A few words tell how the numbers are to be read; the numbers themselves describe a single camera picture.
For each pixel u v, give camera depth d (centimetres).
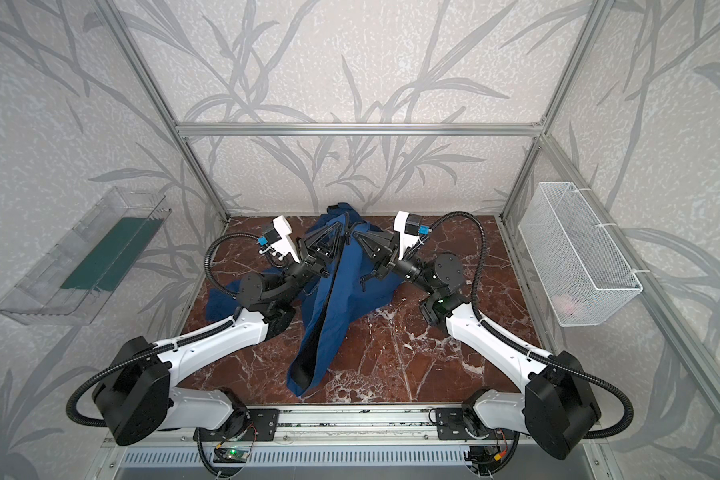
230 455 71
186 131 94
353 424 75
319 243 57
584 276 61
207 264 115
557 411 40
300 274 58
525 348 45
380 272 58
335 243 59
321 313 63
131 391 41
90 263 67
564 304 72
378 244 58
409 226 52
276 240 54
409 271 59
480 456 80
